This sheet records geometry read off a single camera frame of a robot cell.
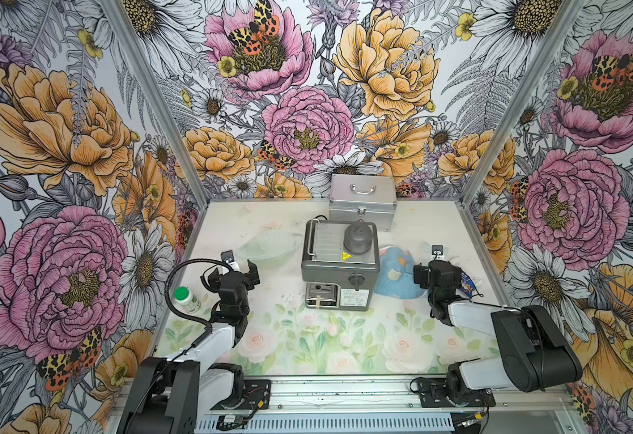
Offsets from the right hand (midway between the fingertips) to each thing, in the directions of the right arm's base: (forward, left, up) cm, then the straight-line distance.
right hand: (435, 270), depth 94 cm
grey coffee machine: (-10, +34, +21) cm, 41 cm away
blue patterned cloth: (-2, +14, +1) cm, 14 cm away
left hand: (-1, +66, +6) cm, 67 cm away
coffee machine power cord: (+30, +38, -3) cm, 48 cm away
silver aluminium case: (+27, +22, +9) cm, 36 cm away
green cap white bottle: (-10, +80, +4) cm, 81 cm away
